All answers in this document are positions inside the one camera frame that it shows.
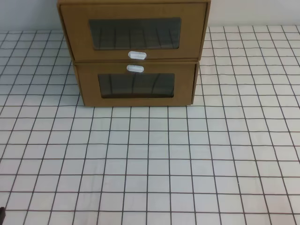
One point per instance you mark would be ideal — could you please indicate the brown cardboard shoebox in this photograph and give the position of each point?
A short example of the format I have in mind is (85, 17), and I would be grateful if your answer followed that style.
(162, 83)
(104, 30)

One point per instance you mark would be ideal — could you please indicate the black object at corner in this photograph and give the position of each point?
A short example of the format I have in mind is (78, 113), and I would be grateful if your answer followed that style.
(2, 215)

